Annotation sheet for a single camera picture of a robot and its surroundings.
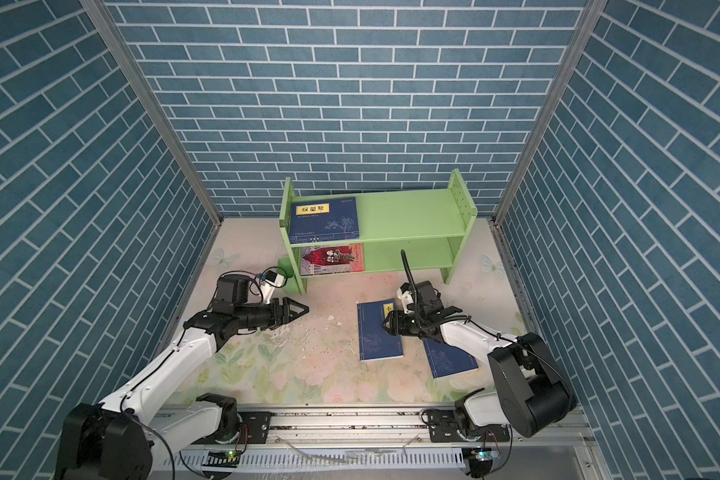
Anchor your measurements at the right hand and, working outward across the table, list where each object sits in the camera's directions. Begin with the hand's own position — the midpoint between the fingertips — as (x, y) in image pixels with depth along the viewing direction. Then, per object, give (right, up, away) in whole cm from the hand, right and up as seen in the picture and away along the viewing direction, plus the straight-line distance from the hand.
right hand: (387, 322), depth 88 cm
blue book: (-18, +30, -7) cm, 36 cm away
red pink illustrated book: (-17, +19, +3) cm, 26 cm away
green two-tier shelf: (+9, +29, +22) cm, 37 cm away
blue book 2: (-4, -6, 0) cm, 7 cm away
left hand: (-23, +5, -10) cm, 25 cm away
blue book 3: (+16, -10, -4) cm, 20 cm away
